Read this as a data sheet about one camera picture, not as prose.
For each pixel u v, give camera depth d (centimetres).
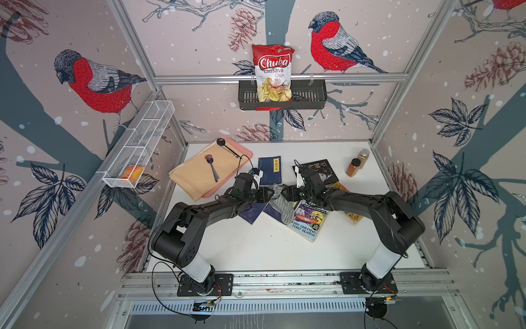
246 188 74
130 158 73
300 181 78
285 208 88
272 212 92
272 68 82
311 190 73
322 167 107
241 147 119
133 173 64
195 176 104
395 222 47
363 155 103
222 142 121
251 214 91
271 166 108
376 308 69
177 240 46
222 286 73
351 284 73
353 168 101
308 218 88
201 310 71
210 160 111
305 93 95
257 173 84
